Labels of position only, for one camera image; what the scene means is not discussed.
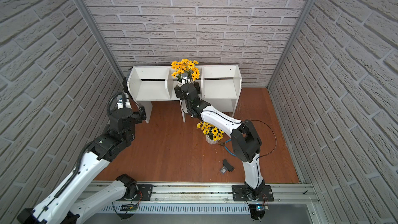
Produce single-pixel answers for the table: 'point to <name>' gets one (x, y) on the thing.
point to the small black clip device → (226, 166)
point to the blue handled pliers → (223, 143)
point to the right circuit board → (261, 208)
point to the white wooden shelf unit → (220, 85)
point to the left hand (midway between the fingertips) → (132, 103)
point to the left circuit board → (129, 207)
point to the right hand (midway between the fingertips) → (187, 83)
